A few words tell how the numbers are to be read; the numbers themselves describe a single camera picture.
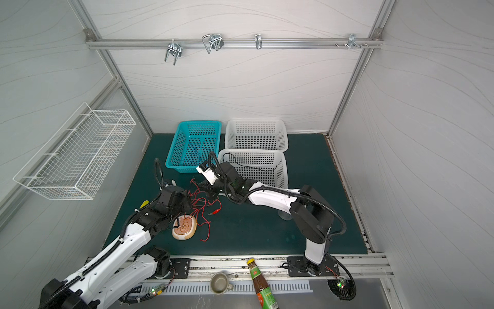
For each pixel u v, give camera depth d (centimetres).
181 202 66
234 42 78
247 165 105
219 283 70
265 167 104
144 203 86
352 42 77
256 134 111
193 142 119
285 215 87
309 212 46
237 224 86
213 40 76
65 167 65
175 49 80
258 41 78
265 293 65
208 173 70
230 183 63
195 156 111
